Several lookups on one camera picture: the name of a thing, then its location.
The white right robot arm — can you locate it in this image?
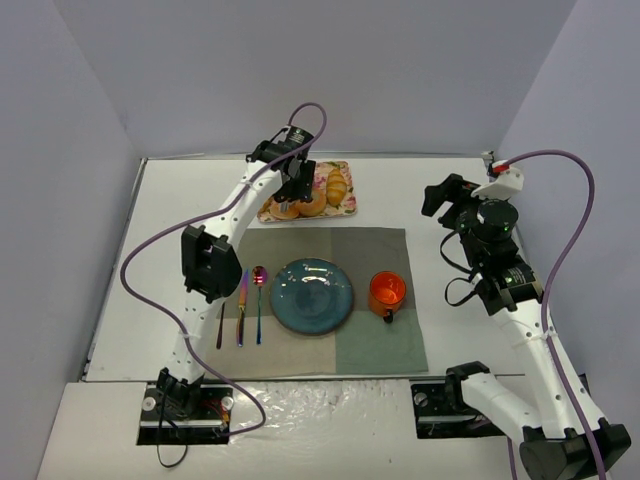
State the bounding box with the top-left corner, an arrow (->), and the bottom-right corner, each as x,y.
421,174 -> 631,479

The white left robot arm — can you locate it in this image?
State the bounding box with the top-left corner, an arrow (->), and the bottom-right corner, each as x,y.
157,125 -> 315,409

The round bun front left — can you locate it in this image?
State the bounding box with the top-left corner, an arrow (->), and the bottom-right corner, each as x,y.
269,202 -> 300,221

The glazed bagel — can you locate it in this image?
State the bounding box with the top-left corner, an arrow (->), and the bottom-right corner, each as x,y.
295,190 -> 327,217

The right striped croissant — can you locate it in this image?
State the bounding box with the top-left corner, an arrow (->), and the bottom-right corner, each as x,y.
325,168 -> 348,207

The floral rectangular tray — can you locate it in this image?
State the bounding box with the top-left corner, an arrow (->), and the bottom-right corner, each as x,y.
257,161 -> 357,223

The iridescent spoon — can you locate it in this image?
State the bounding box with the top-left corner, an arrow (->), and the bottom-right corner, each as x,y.
252,265 -> 268,345

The orange mug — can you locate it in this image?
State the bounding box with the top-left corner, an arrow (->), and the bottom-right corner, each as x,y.
368,271 -> 407,324

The blue ceramic plate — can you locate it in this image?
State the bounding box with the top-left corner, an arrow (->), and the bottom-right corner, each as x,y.
269,258 -> 355,336

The grey patchwork placemat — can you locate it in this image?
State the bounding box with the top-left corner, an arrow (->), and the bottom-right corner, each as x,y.
206,227 -> 428,380

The iridescent knife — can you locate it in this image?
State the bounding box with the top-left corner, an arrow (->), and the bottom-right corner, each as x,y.
236,270 -> 249,347

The iridescent fork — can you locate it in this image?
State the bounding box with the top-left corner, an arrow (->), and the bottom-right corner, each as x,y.
215,303 -> 226,350

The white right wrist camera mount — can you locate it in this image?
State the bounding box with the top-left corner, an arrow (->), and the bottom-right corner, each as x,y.
471,161 -> 524,200

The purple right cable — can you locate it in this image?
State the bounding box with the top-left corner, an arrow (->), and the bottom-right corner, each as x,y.
507,148 -> 609,480

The purple cable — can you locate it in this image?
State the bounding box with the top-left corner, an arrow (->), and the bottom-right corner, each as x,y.
121,102 -> 329,436
507,148 -> 609,480

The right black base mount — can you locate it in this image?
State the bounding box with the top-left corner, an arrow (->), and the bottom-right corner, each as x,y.
410,378 -> 504,440

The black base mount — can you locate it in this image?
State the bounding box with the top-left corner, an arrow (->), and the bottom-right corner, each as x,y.
136,384 -> 234,446
410,378 -> 504,440

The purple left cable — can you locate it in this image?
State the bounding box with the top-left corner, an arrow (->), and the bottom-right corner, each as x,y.
121,102 -> 329,436

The black thin cable loop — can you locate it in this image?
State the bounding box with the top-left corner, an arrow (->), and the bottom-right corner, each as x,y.
154,414 -> 190,470

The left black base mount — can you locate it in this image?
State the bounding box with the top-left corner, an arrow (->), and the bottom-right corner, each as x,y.
136,384 -> 234,446

